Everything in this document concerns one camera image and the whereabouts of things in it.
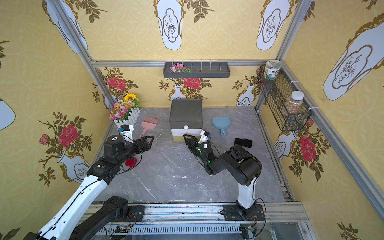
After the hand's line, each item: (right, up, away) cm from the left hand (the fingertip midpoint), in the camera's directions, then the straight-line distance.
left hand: (142, 137), depth 77 cm
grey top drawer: (+22, +6, +11) cm, 25 cm away
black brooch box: (+57, -6, +27) cm, 63 cm away
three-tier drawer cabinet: (+21, +11, +11) cm, 26 cm away
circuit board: (-9, -44, -4) cm, 45 cm away
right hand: (+23, +1, +13) cm, 26 cm away
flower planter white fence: (-19, +15, +23) cm, 34 cm away
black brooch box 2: (+62, -6, +24) cm, 67 cm away
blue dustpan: (+48, +7, +37) cm, 60 cm away
